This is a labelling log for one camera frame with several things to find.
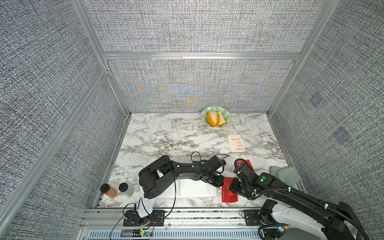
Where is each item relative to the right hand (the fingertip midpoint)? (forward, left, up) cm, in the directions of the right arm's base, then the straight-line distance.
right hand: (229, 187), depth 80 cm
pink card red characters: (+30, -10, -6) cm, 33 cm away
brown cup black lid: (-3, +61, +4) cm, 62 cm away
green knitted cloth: (+7, -35, -2) cm, 36 cm away
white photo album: (+1, +23, -1) cm, 23 cm away
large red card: (-3, +1, -3) cm, 5 cm away
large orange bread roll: (+47, +4, +3) cm, 47 cm away
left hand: (+2, +1, -3) cm, 3 cm away
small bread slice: (+47, -3, -1) cm, 47 cm away
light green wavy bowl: (+54, -5, 0) cm, 54 cm away
